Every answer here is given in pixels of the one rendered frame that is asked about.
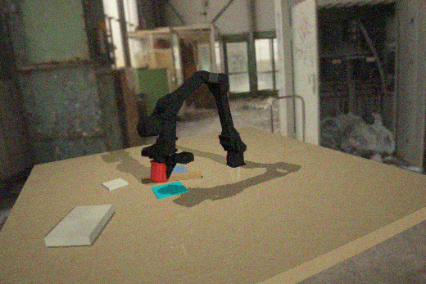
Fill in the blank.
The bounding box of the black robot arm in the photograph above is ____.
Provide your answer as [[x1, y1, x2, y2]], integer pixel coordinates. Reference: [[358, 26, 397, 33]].
[[137, 70, 247, 168]]

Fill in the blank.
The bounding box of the light wooden flat bar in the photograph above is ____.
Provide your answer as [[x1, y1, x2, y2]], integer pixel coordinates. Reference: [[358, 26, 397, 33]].
[[142, 171, 201, 184]]

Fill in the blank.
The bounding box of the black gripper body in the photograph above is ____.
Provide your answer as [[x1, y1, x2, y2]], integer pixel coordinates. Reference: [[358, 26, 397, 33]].
[[141, 134, 194, 165]]

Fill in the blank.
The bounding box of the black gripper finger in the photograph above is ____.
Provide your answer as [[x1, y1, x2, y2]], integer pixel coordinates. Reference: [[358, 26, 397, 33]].
[[153, 157, 168, 164], [164, 160, 177, 179]]

